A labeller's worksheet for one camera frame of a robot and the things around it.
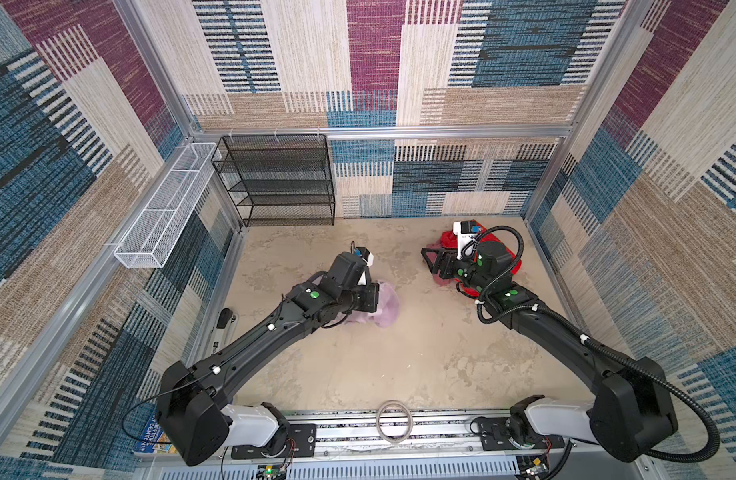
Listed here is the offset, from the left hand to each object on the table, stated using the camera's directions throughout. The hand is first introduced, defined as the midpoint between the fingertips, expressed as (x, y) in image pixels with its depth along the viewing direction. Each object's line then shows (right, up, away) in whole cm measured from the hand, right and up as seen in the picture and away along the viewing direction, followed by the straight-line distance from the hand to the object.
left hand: (380, 290), depth 77 cm
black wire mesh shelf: (-36, +35, +32) cm, 59 cm away
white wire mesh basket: (-54, +13, -5) cm, 56 cm away
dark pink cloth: (+14, +4, -4) cm, 15 cm away
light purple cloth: (+3, -8, +17) cm, 19 cm away
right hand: (+13, +9, +4) cm, 17 cm away
